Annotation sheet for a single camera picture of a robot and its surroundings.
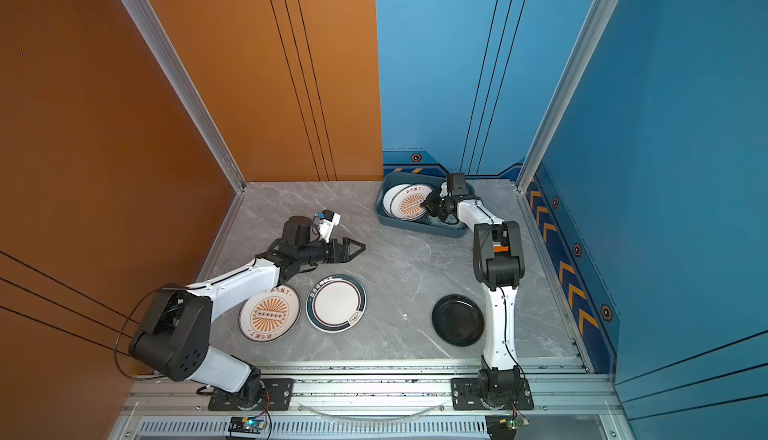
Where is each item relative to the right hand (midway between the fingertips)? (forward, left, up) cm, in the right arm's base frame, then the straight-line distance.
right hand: (419, 203), depth 106 cm
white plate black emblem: (+6, +11, -3) cm, 13 cm away
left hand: (-23, +19, +7) cm, 31 cm away
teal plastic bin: (-6, -2, -4) cm, 8 cm away
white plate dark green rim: (-34, +27, -7) cm, 44 cm away
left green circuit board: (-64, +44, -8) cm, 78 cm away
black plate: (-39, -10, -7) cm, 41 cm away
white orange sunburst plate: (+3, +5, -3) cm, 6 cm away
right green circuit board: (-64, -17, -10) cm, 67 cm away
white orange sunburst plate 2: (-38, +45, -7) cm, 59 cm away
